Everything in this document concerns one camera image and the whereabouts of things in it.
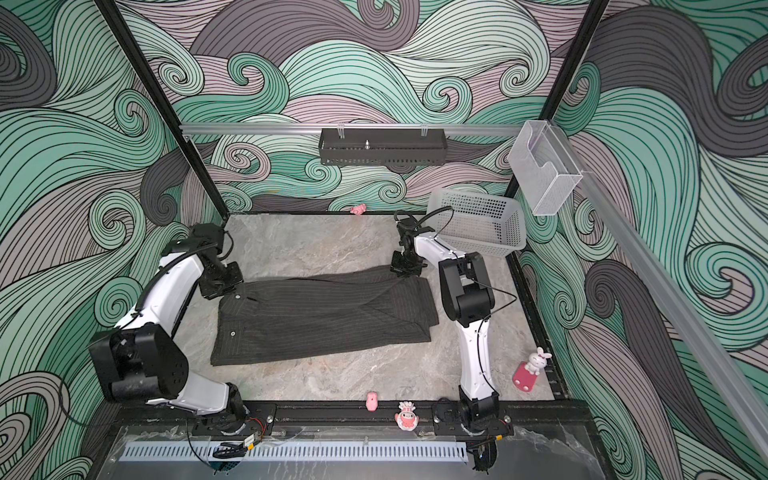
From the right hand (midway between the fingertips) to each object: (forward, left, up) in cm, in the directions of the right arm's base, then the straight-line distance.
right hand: (398, 272), depth 101 cm
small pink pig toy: (+29, +16, +1) cm, 33 cm away
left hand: (-14, +48, +14) cm, 52 cm away
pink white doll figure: (-44, -1, +3) cm, 44 cm away
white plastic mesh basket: (+24, -34, -2) cm, 42 cm away
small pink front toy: (-40, +8, +2) cm, 41 cm away
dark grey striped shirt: (-20, +40, +5) cm, 45 cm away
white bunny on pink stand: (-33, -34, 0) cm, 47 cm away
